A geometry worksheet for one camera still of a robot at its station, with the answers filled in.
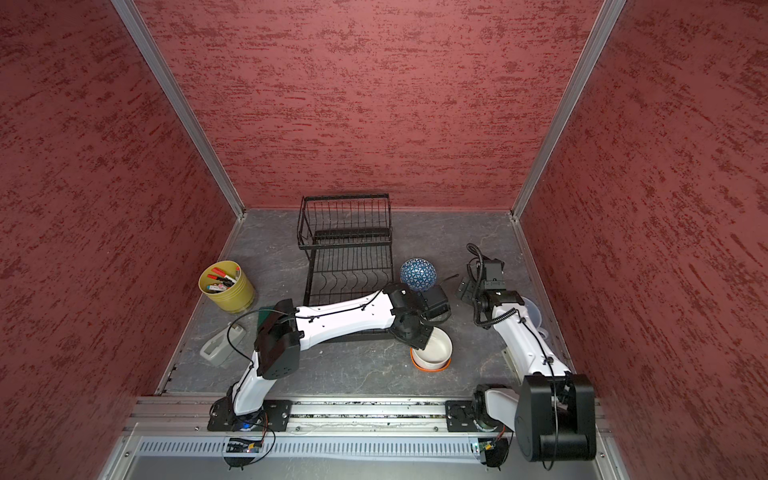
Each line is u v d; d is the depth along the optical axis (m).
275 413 0.74
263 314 0.93
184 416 0.76
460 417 0.74
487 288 0.66
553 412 0.40
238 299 0.85
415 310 0.57
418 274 0.97
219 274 0.87
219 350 0.81
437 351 0.81
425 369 0.76
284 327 0.54
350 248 1.07
